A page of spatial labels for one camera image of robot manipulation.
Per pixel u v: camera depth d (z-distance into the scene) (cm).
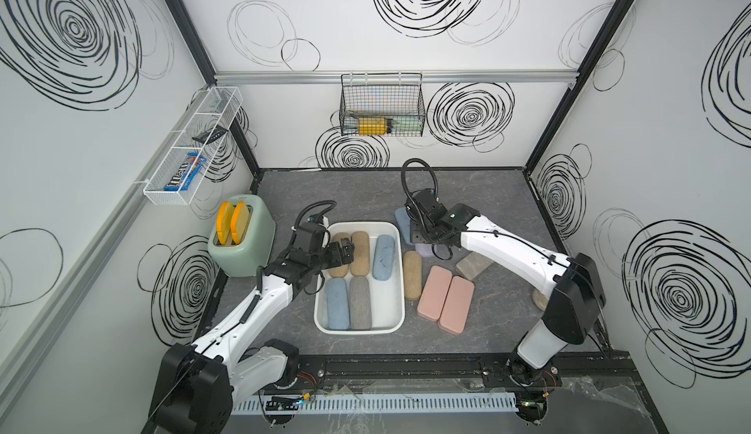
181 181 69
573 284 43
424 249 78
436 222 61
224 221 78
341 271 88
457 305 84
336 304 81
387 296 85
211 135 76
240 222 79
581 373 74
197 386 40
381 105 99
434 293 85
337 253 74
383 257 91
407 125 87
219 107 92
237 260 82
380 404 96
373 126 87
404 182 64
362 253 92
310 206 62
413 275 89
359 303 82
